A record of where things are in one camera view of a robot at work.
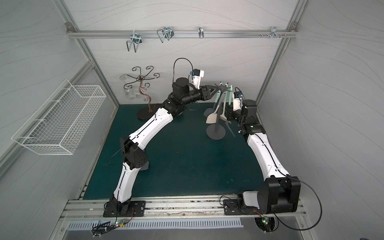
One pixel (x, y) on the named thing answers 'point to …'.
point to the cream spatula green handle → (223, 115)
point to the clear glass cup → (130, 94)
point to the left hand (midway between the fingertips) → (218, 88)
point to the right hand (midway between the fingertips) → (230, 104)
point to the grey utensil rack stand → (217, 131)
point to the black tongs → (227, 122)
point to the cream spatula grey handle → (212, 119)
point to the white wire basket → (59, 126)
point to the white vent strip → (155, 224)
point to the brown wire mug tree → (146, 112)
